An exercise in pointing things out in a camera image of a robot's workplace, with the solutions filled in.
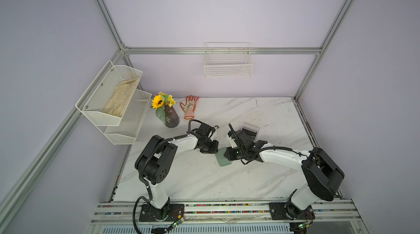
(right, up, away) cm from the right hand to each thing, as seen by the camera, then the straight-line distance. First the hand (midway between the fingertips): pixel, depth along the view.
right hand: (221, 157), depth 86 cm
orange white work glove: (-22, +27, +25) cm, 43 cm away
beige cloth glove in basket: (-51, +29, -8) cm, 59 cm away
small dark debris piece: (-2, +15, +21) cm, 26 cm away
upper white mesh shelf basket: (-56, +29, -9) cm, 64 cm away
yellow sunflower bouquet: (-34, +29, 0) cm, 45 cm away
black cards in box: (+18, +12, +10) cm, 24 cm away
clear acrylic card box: (+18, +13, +10) cm, 25 cm away
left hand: (-3, +1, +7) cm, 8 cm away
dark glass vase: (-30, +20, +13) cm, 39 cm away
